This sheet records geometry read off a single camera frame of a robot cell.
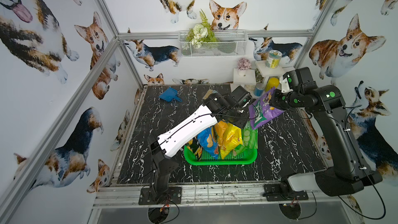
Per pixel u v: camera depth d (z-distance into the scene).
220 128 0.74
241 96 0.50
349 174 0.38
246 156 0.85
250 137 0.75
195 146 0.80
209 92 1.18
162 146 0.44
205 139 0.72
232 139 0.76
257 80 1.13
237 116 0.60
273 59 0.95
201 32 0.78
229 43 0.93
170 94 1.17
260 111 0.71
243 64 0.98
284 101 0.55
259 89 1.06
